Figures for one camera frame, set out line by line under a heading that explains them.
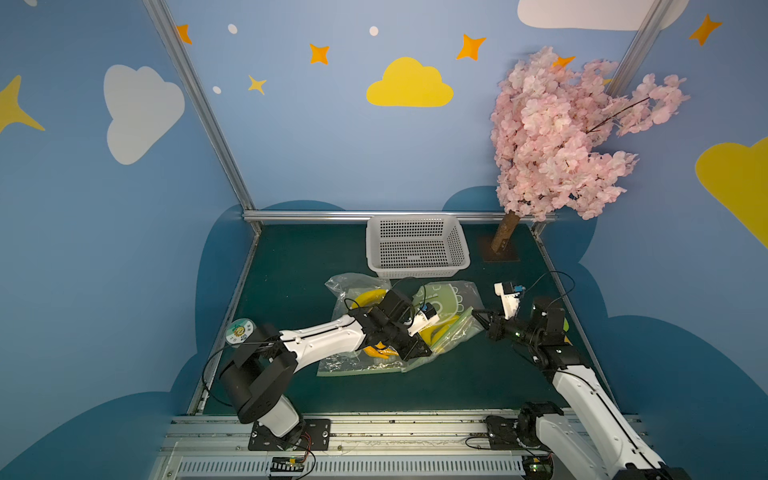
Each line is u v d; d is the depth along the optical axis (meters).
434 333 0.89
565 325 0.94
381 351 0.86
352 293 0.97
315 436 0.74
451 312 0.89
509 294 0.71
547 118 0.66
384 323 0.66
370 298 0.92
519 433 0.74
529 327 0.68
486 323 0.78
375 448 0.74
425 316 0.73
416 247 1.15
